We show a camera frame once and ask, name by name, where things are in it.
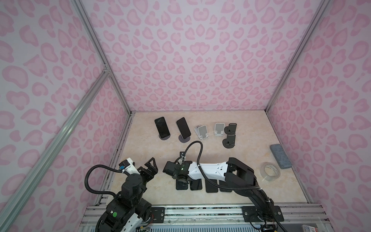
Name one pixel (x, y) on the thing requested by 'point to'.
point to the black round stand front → (229, 142)
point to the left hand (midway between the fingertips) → (150, 161)
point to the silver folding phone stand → (219, 129)
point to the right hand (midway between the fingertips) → (180, 172)
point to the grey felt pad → (280, 156)
